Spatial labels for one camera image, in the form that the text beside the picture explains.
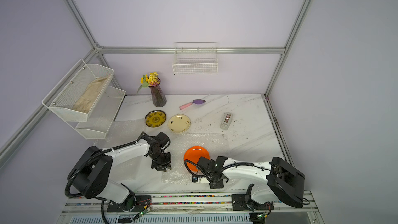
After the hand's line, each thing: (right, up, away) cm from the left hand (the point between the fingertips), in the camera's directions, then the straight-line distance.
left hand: (169, 170), depth 83 cm
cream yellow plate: (+2, +24, +21) cm, 32 cm away
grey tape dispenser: (+34, +25, +18) cm, 46 cm away
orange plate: (+13, +7, +5) cm, 16 cm away
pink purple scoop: (+13, +39, +31) cm, 52 cm away
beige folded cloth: (-40, +37, -8) cm, 55 cm away
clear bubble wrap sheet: (+27, +12, +12) cm, 32 cm away
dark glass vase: (-13, +42, +24) cm, 50 cm away
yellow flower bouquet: (-13, +52, +12) cm, 55 cm away
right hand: (+24, -4, -2) cm, 24 cm away
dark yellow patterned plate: (-15, +27, +24) cm, 39 cm away
